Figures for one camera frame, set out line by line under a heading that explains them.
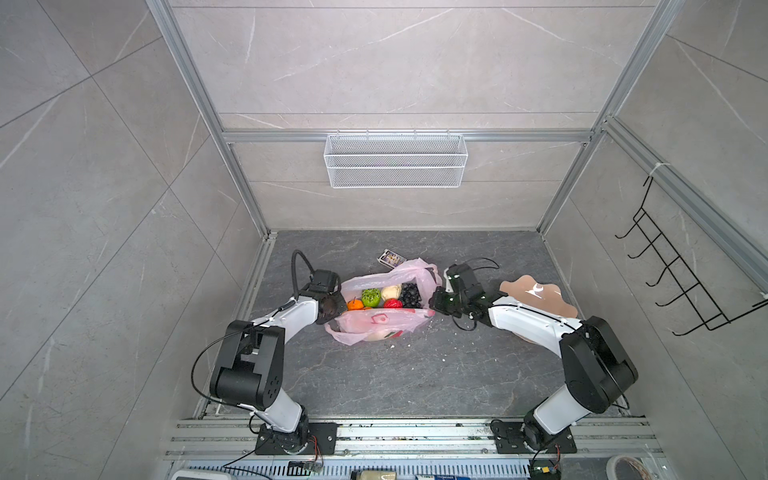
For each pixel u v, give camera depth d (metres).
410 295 0.95
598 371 0.45
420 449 0.73
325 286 0.74
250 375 0.45
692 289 0.63
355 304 0.95
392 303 0.92
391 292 0.95
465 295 0.70
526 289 0.98
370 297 0.93
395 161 1.00
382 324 0.86
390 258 1.10
